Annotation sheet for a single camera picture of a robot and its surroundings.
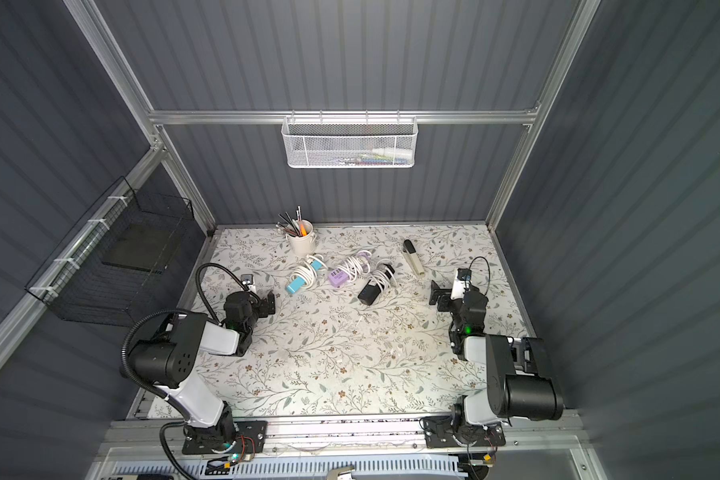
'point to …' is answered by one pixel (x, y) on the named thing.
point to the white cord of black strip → (383, 277)
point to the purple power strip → (338, 278)
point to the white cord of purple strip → (357, 264)
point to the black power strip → (369, 293)
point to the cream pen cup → (301, 237)
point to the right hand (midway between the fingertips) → (454, 282)
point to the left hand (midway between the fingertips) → (257, 293)
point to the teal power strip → (299, 282)
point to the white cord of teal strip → (307, 271)
